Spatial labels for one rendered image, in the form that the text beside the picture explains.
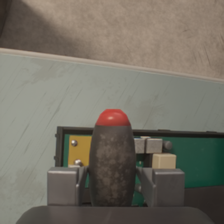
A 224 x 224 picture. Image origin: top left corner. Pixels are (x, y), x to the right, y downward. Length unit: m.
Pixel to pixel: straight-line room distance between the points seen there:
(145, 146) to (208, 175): 0.09
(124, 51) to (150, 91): 1.13
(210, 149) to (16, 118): 0.20
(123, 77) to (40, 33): 1.05
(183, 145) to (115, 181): 0.15
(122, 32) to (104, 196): 1.30
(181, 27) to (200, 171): 1.35
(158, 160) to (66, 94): 0.10
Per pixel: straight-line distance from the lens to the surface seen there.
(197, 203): 0.31
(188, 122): 0.32
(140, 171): 0.16
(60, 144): 0.24
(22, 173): 0.25
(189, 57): 1.62
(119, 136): 0.16
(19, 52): 0.26
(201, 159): 0.32
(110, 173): 0.16
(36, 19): 1.32
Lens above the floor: 1.25
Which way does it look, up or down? 66 degrees down
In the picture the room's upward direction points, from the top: 91 degrees clockwise
